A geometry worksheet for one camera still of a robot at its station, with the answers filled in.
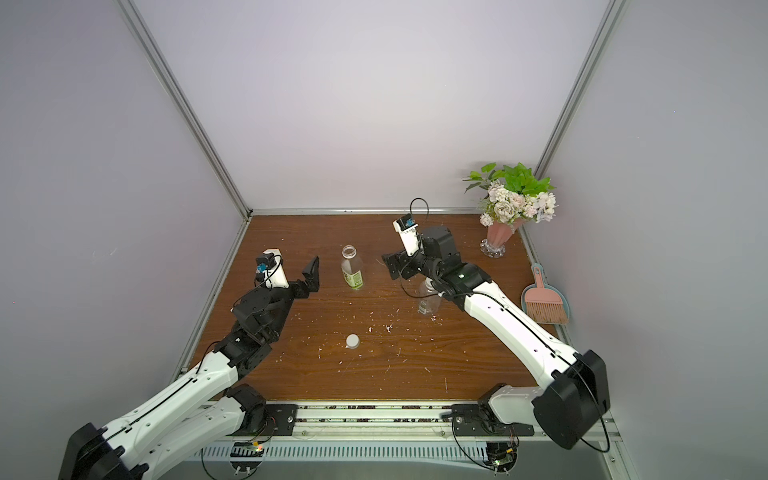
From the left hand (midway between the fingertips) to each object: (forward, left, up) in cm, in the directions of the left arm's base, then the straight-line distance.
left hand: (302, 258), depth 74 cm
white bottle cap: (-11, -11, -26) cm, 30 cm away
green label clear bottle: (+10, -10, -19) cm, 24 cm away
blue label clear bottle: (-1, -34, -18) cm, 39 cm away
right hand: (+5, -25, +1) cm, 25 cm away
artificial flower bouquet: (+22, -58, +3) cm, 62 cm away
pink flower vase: (+21, -58, -14) cm, 63 cm away
